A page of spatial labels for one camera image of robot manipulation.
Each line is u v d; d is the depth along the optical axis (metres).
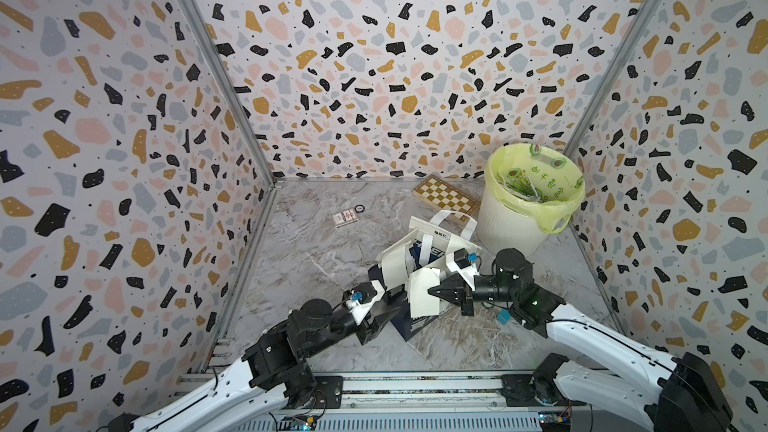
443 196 1.13
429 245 0.76
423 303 0.70
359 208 1.13
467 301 0.67
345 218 1.07
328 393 0.73
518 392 0.73
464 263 0.61
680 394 0.40
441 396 0.74
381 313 0.60
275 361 0.50
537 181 0.95
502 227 0.88
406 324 0.75
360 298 0.54
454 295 0.65
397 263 0.80
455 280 0.66
